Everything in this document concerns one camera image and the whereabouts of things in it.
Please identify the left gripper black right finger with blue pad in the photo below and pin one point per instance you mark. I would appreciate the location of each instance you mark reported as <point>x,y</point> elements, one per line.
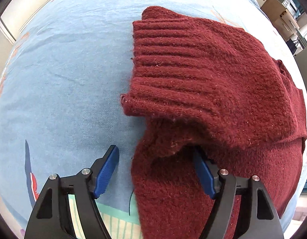
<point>257,216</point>

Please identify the light blue cartoon bed sheet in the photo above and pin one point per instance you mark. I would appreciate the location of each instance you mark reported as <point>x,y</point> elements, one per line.
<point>61,99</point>

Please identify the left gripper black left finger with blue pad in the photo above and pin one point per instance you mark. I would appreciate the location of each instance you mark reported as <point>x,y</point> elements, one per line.
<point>66,206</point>

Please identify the white wardrobe cabinet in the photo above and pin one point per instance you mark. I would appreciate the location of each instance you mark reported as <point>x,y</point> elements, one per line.
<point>13,21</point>

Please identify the dark red knit sweater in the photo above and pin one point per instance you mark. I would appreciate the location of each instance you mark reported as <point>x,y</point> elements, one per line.
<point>199,82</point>

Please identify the grey chair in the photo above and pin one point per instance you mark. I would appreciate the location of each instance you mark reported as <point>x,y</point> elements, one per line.
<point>305,67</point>

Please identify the cardboard box stack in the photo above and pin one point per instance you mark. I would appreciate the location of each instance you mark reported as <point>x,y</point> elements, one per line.
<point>281,18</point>

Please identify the white storage box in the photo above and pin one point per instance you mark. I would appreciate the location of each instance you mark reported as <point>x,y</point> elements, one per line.
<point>293,6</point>

